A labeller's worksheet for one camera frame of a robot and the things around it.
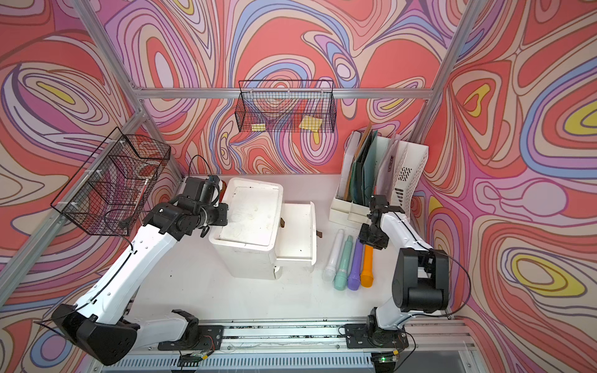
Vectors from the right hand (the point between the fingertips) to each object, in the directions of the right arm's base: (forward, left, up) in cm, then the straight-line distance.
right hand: (369, 248), depth 88 cm
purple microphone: (-9, +7, -3) cm, 11 cm away
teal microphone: (-11, +12, -2) cm, 17 cm away
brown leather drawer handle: (+3, +19, +6) cm, 21 cm away
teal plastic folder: (+21, +2, +20) cm, 29 cm away
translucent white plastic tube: (-8, +16, -2) cm, 18 cm away
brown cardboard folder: (+28, +3, +23) cm, 36 cm away
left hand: (+5, +50, +21) cm, 54 cm away
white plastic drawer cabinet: (-3, +38, +18) cm, 42 cm away
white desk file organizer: (+33, -23, +15) cm, 43 cm away
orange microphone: (-9, +2, -3) cm, 10 cm away
